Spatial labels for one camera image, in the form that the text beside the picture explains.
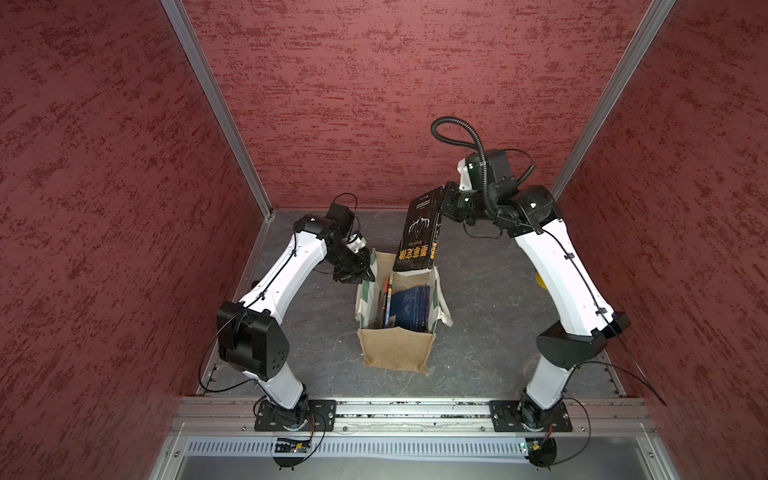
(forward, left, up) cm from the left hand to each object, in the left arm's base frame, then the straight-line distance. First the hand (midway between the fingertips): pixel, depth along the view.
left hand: (370, 284), depth 77 cm
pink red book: (-1, -4, -6) cm, 7 cm away
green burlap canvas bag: (-13, -8, -9) cm, 18 cm away
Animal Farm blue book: (-3, -5, -6) cm, 8 cm away
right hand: (+10, -15, +19) cm, 26 cm away
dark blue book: (-1, -12, -11) cm, 16 cm away
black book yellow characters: (+3, -12, +14) cm, 19 cm away
